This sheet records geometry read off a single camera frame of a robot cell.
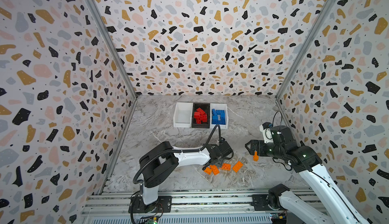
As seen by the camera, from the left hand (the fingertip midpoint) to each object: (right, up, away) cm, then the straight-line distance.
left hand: (220, 156), depth 87 cm
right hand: (+14, +11, -15) cm, 23 cm away
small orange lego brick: (-7, -7, -4) cm, 10 cm away
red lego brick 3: (-10, +21, +17) cm, 29 cm away
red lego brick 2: (-13, +20, +18) cm, 30 cm away
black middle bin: (-8, +29, +26) cm, 40 cm away
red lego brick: (-11, +25, +20) cm, 34 cm away
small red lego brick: (-14, +23, +17) cm, 32 cm away
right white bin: (+4, +29, +22) cm, 37 cm away
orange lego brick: (+10, -6, -1) cm, 11 cm away
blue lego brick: (+1, +20, +20) cm, 28 cm away
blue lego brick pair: (+4, +24, +23) cm, 33 cm away
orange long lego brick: (+3, -6, 0) cm, 7 cm away
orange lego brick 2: (-3, -7, -2) cm, 8 cm away
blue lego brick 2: (-2, +23, +22) cm, 32 cm away
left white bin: (-25, +22, +24) cm, 41 cm away
